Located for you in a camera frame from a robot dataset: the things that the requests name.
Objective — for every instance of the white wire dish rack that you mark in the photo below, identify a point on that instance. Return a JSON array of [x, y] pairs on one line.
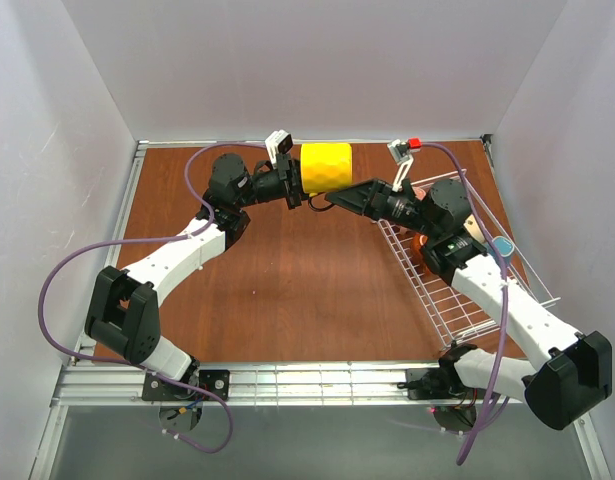
[[478, 302]]

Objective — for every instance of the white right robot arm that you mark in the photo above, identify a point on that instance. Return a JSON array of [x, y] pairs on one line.
[[564, 374]]

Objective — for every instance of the pink floral textured mug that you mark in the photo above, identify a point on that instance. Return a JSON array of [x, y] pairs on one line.
[[420, 193]]

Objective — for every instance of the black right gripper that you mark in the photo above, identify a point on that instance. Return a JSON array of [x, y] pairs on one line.
[[377, 198]]

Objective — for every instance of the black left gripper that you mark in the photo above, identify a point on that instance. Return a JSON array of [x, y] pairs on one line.
[[293, 181]]

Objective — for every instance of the orange black patterned mug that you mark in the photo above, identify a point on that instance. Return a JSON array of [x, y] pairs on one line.
[[418, 241]]

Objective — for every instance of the beige round mug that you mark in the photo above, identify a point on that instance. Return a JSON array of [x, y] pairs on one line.
[[472, 227]]

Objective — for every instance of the yellow enamel mug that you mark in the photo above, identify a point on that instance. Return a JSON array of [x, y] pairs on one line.
[[325, 167]]

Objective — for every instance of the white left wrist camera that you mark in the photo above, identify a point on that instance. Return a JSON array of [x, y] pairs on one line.
[[279, 142]]

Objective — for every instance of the blue floral mug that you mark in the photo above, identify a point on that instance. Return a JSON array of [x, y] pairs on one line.
[[505, 247]]

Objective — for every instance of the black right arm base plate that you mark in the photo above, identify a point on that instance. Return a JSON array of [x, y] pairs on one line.
[[433, 384]]

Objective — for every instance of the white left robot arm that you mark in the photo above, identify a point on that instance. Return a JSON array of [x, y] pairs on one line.
[[123, 313]]

